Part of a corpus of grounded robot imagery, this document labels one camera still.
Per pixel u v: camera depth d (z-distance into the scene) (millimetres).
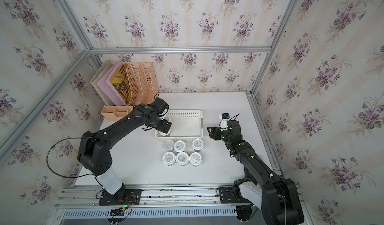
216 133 736
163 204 722
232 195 730
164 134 891
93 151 450
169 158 800
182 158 800
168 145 860
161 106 698
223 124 750
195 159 796
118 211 713
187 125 1010
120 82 983
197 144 857
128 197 721
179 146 842
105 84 864
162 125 778
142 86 1181
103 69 925
